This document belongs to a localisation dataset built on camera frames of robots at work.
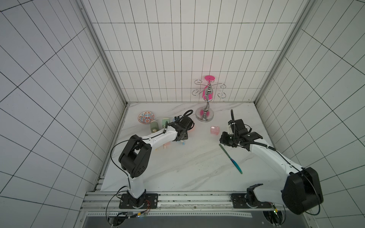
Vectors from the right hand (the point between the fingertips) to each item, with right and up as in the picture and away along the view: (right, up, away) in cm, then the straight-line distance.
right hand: (219, 136), depth 86 cm
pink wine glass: (-1, +33, +39) cm, 51 cm away
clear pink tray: (0, +2, +14) cm, 15 cm away
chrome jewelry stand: (-4, +14, +25) cm, 29 cm away
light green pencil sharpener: (-37, +9, +14) cm, 40 cm away
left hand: (-26, -2, +5) cm, 27 cm away
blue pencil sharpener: (-23, -5, +4) cm, 24 cm away
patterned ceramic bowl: (-52, +11, +21) cm, 57 cm away
